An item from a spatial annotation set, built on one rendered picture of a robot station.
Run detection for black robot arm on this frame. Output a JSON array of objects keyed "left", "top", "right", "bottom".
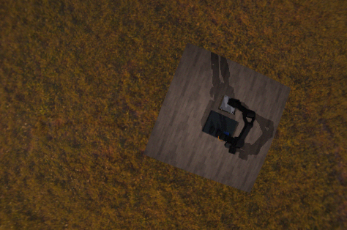
[{"left": 224, "top": 98, "right": 255, "bottom": 155}]

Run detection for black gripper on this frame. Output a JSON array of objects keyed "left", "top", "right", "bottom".
[{"left": 220, "top": 133, "right": 233, "bottom": 143}]

